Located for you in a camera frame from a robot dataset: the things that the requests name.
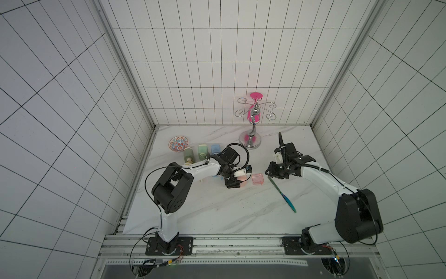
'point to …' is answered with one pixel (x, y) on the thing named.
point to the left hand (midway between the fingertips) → (233, 181)
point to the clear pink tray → (258, 179)
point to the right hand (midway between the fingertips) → (267, 169)
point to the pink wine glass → (254, 112)
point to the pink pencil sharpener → (243, 178)
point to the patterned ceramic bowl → (178, 143)
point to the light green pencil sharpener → (202, 151)
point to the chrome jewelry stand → (251, 140)
